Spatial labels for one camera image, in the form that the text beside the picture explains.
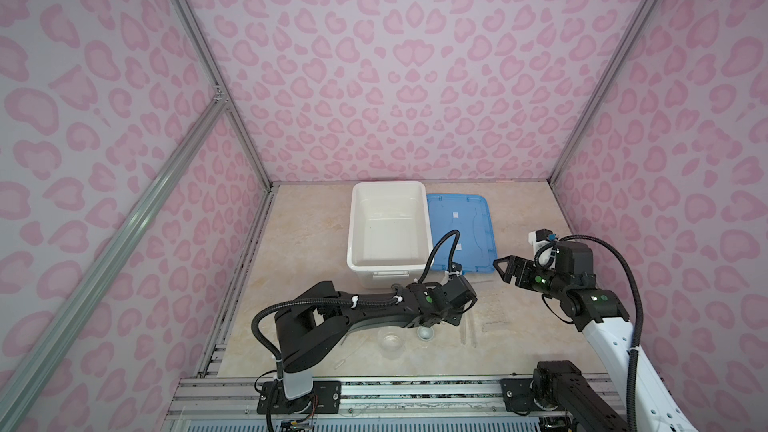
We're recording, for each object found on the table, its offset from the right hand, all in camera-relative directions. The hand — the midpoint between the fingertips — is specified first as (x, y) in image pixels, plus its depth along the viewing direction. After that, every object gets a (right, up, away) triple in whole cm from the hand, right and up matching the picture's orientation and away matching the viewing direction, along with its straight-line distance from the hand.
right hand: (507, 263), depth 76 cm
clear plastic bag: (0, -16, +11) cm, 20 cm away
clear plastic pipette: (-43, -26, +2) cm, 50 cm away
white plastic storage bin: (-31, +3, +27) cm, 41 cm away
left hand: (-11, -12, +6) cm, 17 cm away
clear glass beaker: (-30, -22, +6) cm, 38 cm away
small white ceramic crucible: (-20, -20, +6) cm, 29 cm away
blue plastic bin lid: (-2, 0, +24) cm, 24 cm away
